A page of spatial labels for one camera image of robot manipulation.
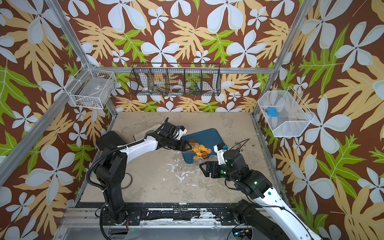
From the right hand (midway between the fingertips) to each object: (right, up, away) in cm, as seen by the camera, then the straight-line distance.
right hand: (204, 165), depth 69 cm
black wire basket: (-17, +50, +29) cm, 60 cm away
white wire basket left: (-65, +41, +17) cm, 79 cm away
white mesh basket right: (+48, +24, +9) cm, 54 cm away
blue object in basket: (+42, +27, +17) cm, 53 cm away
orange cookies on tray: (0, +3, +27) cm, 27 cm away
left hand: (-7, +7, +21) cm, 23 cm away
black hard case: (-61, +11, +30) cm, 69 cm away
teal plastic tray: (+7, +11, +36) cm, 38 cm away
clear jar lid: (+5, -20, +13) cm, 24 cm away
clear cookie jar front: (-2, -3, +25) cm, 25 cm away
